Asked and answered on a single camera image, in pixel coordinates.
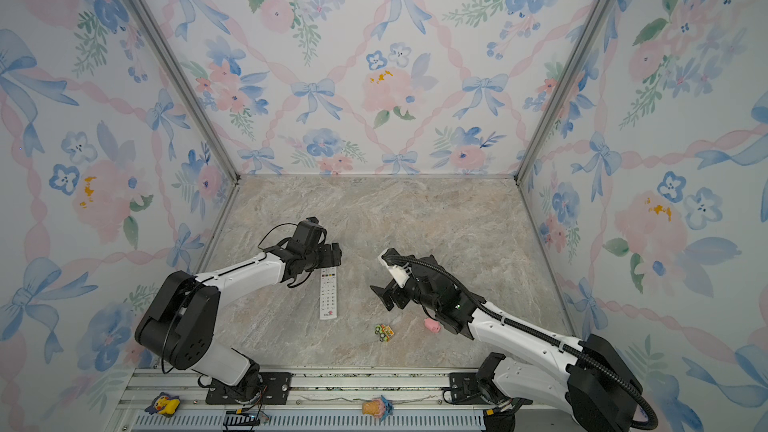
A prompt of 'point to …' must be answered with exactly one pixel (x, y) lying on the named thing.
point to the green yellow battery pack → (384, 331)
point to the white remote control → (328, 293)
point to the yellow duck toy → (164, 404)
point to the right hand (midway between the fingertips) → (384, 271)
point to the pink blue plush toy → (377, 407)
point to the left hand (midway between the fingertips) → (331, 251)
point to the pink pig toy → (432, 325)
